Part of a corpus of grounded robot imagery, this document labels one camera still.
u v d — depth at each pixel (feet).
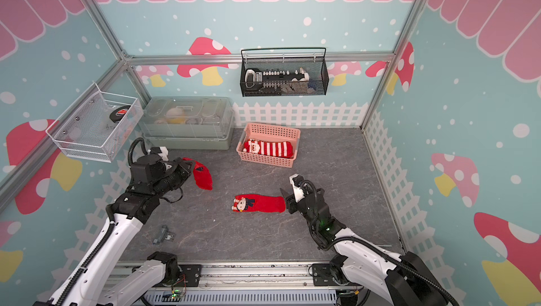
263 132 3.81
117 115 2.54
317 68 3.10
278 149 3.47
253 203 3.00
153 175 1.75
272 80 2.87
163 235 2.71
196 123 3.36
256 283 2.44
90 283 1.31
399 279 1.36
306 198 2.20
